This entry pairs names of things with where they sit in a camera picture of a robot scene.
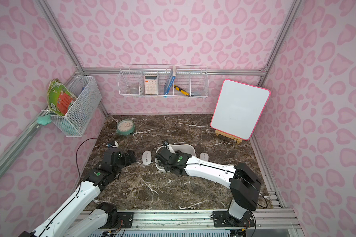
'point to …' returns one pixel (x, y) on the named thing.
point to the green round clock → (125, 127)
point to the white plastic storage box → (189, 149)
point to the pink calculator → (151, 84)
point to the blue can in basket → (83, 88)
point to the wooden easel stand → (233, 138)
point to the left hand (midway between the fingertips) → (127, 152)
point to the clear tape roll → (134, 91)
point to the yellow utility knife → (181, 90)
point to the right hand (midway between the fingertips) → (168, 159)
